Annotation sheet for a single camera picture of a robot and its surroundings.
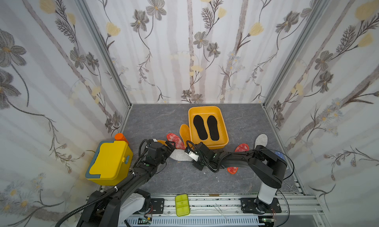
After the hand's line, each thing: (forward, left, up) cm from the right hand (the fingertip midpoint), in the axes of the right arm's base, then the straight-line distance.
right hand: (193, 157), depth 89 cm
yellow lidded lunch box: (-10, +42, +12) cm, 45 cm away
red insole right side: (+8, -31, -2) cm, 32 cm away
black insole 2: (+27, -14, -4) cm, 30 cm away
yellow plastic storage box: (+26, -9, -3) cm, 28 cm away
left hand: (+4, +12, +7) cm, 14 cm away
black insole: (+27, -4, -4) cm, 27 cm away
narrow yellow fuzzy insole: (+17, +6, -3) cm, 18 cm away
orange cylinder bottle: (+9, +46, +6) cm, 47 cm away
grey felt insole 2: (+15, -46, -1) cm, 48 cm away
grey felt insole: (+1, +8, -1) cm, 8 cm away
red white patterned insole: (+10, +10, -2) cm, 14 cm away
